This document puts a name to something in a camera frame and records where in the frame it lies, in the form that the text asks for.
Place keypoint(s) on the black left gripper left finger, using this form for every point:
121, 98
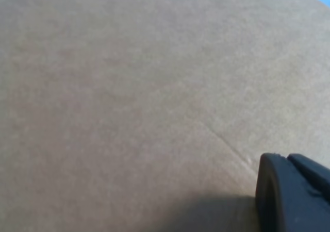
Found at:
285, 200

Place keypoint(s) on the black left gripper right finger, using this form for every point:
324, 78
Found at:
316, 174

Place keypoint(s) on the brown cardboard shoebox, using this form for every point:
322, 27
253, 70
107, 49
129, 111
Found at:
152, 115

